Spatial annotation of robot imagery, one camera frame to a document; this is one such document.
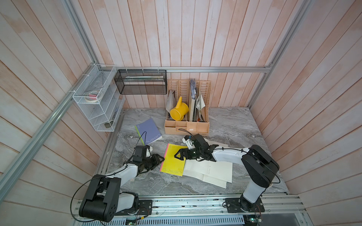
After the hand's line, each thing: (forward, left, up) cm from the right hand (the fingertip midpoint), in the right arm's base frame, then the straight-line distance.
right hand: (179, 155), depth 88 cm
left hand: (-3, +11, -3) cm, 12 cm away
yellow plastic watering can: (+30, -1, +12) cm, 32 cm away
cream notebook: (-9, -24, -5) cm, 26 cm away
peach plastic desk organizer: (+52, -1, +13) cm, 53 cm away
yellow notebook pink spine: (-4, +6, -5) cm, 8 cm away
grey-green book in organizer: (+26, -9, +17) cm, 32 cm away
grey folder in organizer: (+36, +7, +13) cm, 39 cm away
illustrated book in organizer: (+33, -14, +13) cm, 38 cm away
